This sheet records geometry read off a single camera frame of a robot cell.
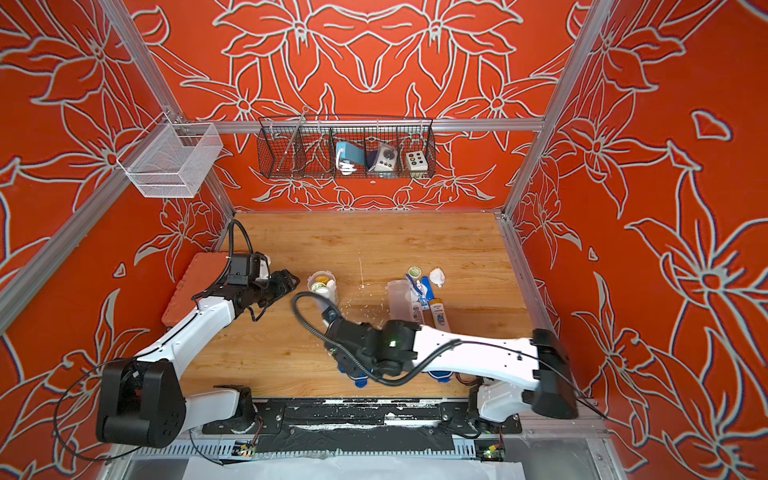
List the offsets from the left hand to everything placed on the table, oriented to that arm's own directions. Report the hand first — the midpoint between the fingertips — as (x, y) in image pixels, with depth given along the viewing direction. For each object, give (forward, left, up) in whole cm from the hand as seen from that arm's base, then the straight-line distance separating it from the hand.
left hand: (292, 282), depth 87 cm
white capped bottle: (-3, -38, -8) cm, 39 cm away
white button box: (+36, -36, +20) cm, 54 cm away
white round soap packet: (+11, -45, -10) cm, 48 cm away
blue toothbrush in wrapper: (+5, -39, -8) cm, 41 cm away
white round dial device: (+33, -26, +22) cm, 48 cm away
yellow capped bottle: (-3, -45, -9) cm, 46 cm away
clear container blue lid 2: (0, -33, -8) cm, 34 cm away
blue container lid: (-24, -23, -10) cm, 34 cm away
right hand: (-21, -19, +5) cm, 29 cm away
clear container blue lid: (-1, -10, +1) cm, 10 cm away
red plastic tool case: (+4, +32, -4) cm, 33 cm away
